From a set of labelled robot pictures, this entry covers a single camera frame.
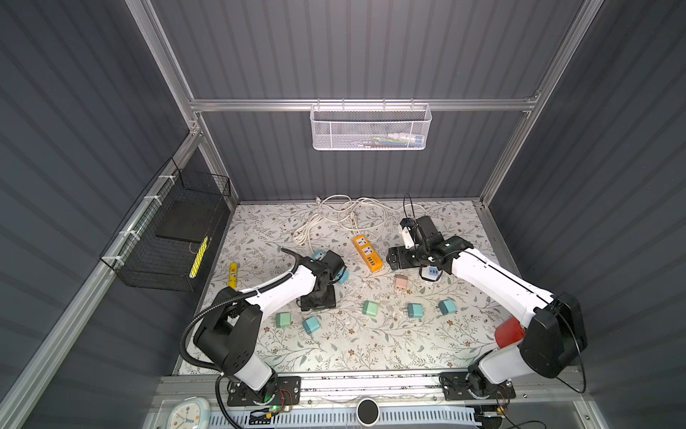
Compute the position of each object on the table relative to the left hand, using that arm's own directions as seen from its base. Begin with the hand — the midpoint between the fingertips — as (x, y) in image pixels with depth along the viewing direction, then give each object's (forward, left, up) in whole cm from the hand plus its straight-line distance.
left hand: (323, 305), depth 86 cm
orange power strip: (+21, -17, -1) cm, 27 cm away
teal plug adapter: (-5, +4, -2) cm, 7 cm away
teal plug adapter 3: (-3, -41, -1) cm, 41 cm away
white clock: (-27, +34, -2) cm, 43 cm away
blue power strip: (+2, -7, +16) cm, 17 cm away
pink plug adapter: (+8, -28, -2) cm, 29 cm away
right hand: (+9, -25, +11) cm, 29 cm away
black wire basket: (+10, +42, +24) cm, 49 cm away
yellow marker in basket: (+5, +31, +24) cm, 40 cm away
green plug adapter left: (-3, +13, -2) cm, 13 cm away
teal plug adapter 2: (-3, -30, -2) cm, 30 cm away
